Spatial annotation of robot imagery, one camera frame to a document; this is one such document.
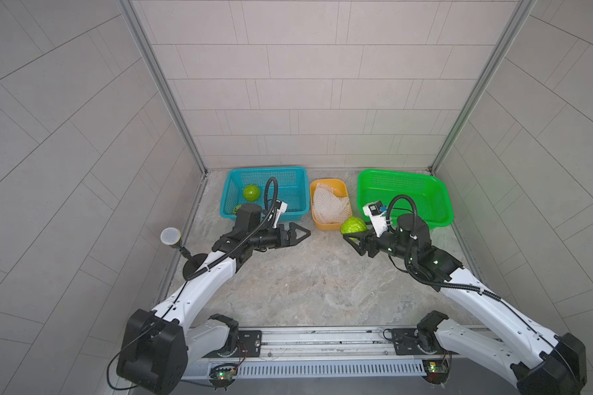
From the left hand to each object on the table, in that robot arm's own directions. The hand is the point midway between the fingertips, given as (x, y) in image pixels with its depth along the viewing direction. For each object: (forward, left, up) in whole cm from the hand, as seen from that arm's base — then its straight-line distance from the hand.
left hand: (305, 235), depth 75 cm
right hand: (0, -14, +3) cm, 14 cm away
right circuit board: (-32, -37, -18) cm, 52 cm away
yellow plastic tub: (+35, -9, -14) cm, 38 cm away
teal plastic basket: (+33, +5, -16) cm, 37 cm away
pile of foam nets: (+18, -10, -11) cm, 23 cm away
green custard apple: (-1, -14, +8) cm, 16 cm away
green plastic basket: (+27, -52, -11) cm, 60 cm away
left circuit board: (-33, +21, -15) cm, 42 cm away
